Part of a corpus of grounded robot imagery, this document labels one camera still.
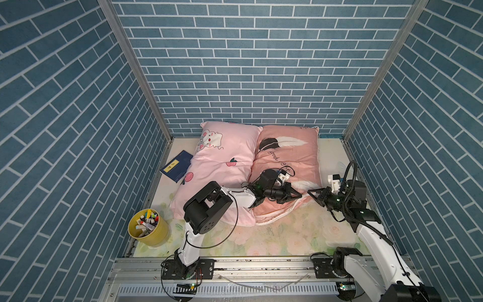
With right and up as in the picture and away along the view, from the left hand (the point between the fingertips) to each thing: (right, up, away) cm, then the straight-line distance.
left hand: (305, 200), depth 79 cm
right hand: (+2, +3, 0) cm, 4 cm away
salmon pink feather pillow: (+2, +22, +28) cm, 36 cm away
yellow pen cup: (-64, -10, -6) cm, 65 cm away
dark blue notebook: (-66, +11, +25) cm, 72 cm away
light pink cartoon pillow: (-38, +19, +20) cm, 47 cm away
